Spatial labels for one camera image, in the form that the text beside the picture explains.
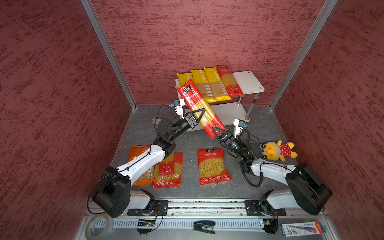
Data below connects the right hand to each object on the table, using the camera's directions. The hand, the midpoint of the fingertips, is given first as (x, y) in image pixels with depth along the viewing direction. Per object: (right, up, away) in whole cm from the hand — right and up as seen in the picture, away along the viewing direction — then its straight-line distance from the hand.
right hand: (210, 130), depth 68 cm
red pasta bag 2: (+2, -24, +15) cm, 28 cm away
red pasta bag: (-22, -23, +10) cm, 33 cm away
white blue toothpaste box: (+43, -46, 0) cm, 63 cm away
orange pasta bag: (-34, -27, +13) cm, 45 cm away
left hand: (-2, +8, -1) cm, 9 cm away
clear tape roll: (-47, -45, -2) cm, 65 cm away
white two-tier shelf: (+25, +14, +49) cm, 57 cm away
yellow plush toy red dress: (+40, -14, +20) cm, 47 cm away
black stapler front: (-2, -45, 0) cm, 45 cm away
